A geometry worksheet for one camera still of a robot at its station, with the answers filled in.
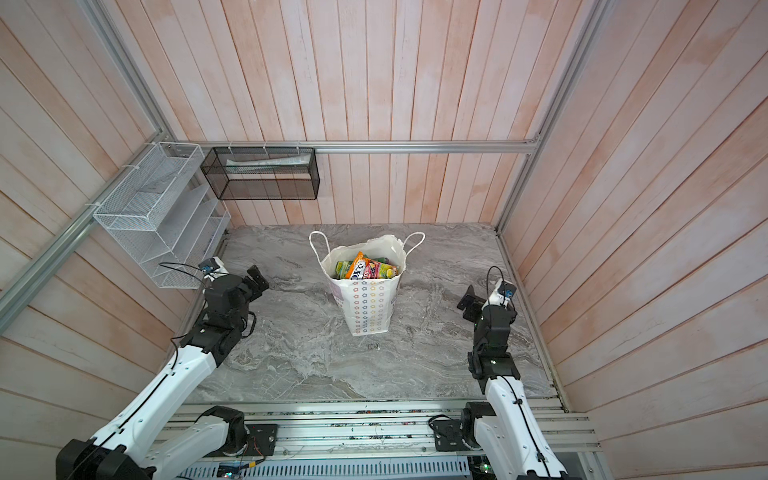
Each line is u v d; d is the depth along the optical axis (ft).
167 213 2.40
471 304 2.35
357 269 2.61
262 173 3.41
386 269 2.69
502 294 2.18
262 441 2.40
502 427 1.54
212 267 2.16
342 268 2.89
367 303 2.62
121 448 1.29
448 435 2.40
